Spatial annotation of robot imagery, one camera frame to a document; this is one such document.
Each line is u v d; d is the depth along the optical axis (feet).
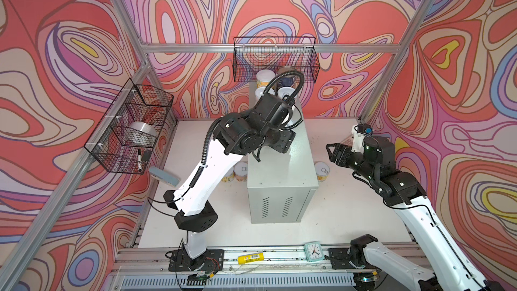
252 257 2.37
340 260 2.39
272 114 1.38
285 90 2.47
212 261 2.39
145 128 2.41
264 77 2.53
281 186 1.85
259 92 2.46
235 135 1.23
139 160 2.36
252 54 3.09
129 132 2.27
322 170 2.98
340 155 1.96
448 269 1.24
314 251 2.41
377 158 1.57
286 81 2.35
